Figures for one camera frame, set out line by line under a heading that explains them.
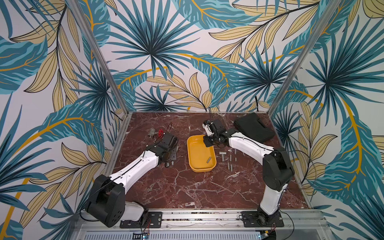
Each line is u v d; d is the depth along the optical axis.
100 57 0.85
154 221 0.73
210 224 0.73
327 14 0.71
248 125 1.06
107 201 0.40
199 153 0.95
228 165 0.92
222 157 0.95
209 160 0.94
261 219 0.65
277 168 0.48
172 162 0.92
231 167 0.91
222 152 0.96
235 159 0.95
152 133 1.03
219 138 0.67
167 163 0.92
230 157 0.95
